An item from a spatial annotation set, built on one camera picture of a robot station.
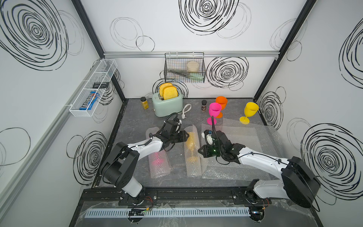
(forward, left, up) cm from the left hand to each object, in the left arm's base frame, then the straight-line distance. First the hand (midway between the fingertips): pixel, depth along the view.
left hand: (187, 136), depth 89 cm
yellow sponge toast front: (+28, +13, +11) cm, 33 cm away
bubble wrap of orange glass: (-18, -15, -7) cm, 24 cm away
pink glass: (-18, +16, -2) cm, 24 cm away
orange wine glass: (+26, -25, +6) cm, 37 cm away
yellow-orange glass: (-7, -3, -1) cm, 8 cm away
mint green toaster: (+23, +15, 0) cm, 27 cm away
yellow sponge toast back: (+29, +19, +13) cm, 37 cm away
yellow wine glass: (+17, -42, +8) cm, 47 cm away
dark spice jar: (+28, -13, -2) cm, 31 cm away
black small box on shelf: (+15, +49, +26) cm, 57 cm away
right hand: (-10, -7, 0) cm, 12 cm away
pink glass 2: (+16, -18, +7) cm, 25 cm away
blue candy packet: (+1, +51, +26) cm, 58 cm away
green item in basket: (+35, -5, +20) cm, 41 cm away
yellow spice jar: (+29, +33, -1) cm, 44 cm away
